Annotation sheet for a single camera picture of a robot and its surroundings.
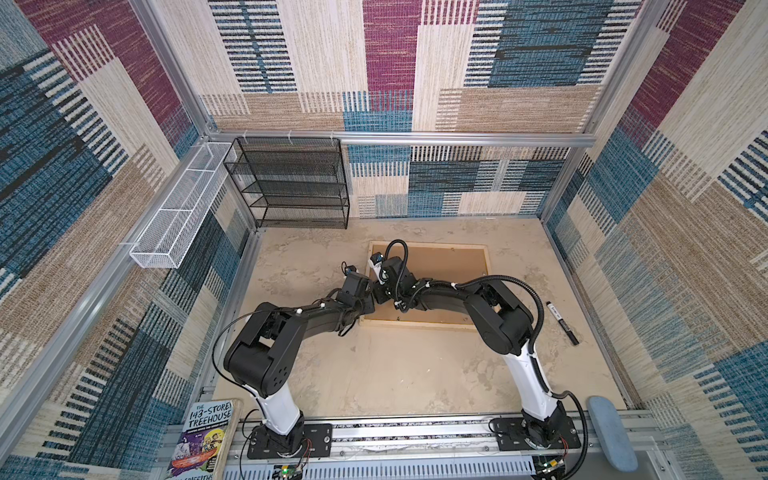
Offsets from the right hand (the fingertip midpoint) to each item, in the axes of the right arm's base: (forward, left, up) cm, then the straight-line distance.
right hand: (377, 293), depth 102 cm
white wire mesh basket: (+13, +62, +20) cm, 66 cm away
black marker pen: (-16, -57, +1) cm, 59 cm away
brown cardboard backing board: (-10, -3, +5) cm, 11 cm away
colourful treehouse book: (-41, +41, +5) cm, 58 cm away
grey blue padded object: (-43, -55, +4) cm, 70 cm away
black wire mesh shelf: (+37, +28, +18) cm, 50 cm away
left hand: (-4, +2, +3) cm, 5 cm away
